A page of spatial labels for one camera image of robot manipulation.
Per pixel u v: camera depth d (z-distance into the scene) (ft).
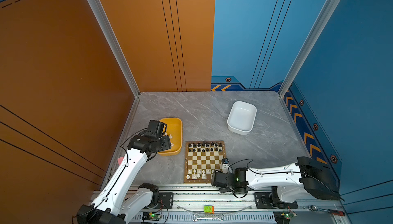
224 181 1.93
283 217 2.32
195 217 2.28
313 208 2.28
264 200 2.38
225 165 2.39
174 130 3.26
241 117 3.44
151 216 2.32
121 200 1.38
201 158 2.82
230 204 2.39
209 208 2.28
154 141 1.81
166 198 2.43
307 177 1.37
